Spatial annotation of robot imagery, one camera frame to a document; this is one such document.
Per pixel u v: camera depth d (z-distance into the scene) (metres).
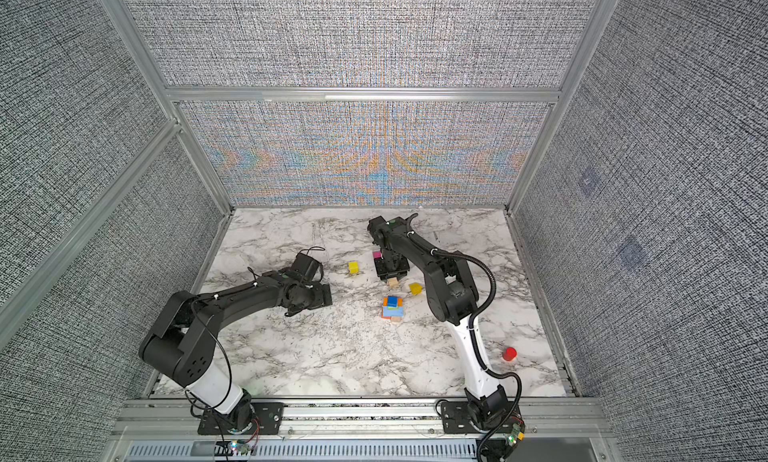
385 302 0.92
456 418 0.73
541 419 0.75
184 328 0.51
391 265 0.89
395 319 0.90
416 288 0.96
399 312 0.91
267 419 0.74
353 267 1.01
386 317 0.90
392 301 0.90
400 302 0.92
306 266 0.75
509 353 0.82
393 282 0.97
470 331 0.61
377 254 1.07
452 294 0.59
